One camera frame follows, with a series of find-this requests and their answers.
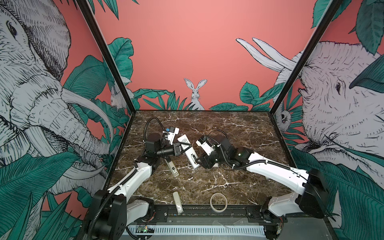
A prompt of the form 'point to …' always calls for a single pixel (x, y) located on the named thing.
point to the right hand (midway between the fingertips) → (196, 157)
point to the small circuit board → (145, 228)
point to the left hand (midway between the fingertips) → (190, 145)
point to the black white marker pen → (171, 167)
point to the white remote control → (190, 153)
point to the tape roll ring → (216, 210)
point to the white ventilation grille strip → (194, 230)
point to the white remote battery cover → (178, 202)
